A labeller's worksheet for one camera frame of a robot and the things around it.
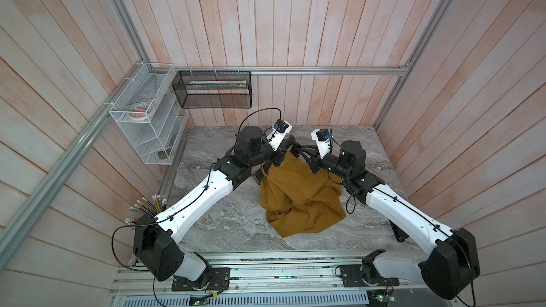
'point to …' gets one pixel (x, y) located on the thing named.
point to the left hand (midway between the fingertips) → (289, 144)
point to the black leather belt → (293, 145)
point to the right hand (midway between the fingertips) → (301, 147)
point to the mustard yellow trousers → (298, 199)
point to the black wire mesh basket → (213, 89)
